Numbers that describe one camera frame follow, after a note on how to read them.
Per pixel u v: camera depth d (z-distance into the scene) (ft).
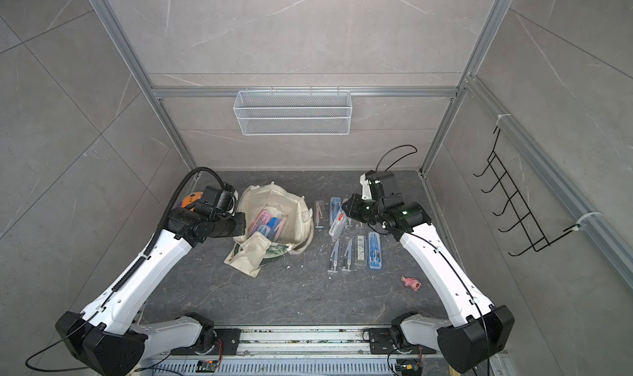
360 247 3.04
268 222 3.22
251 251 2.57
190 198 3.18
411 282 2.74
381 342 2.39
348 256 2.96
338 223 2.40
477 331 1.21
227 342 2.40
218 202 1.86
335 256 2.99
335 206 3.48
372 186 1.85
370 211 1.97
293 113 3.30
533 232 2.05
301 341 2.45
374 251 3.04
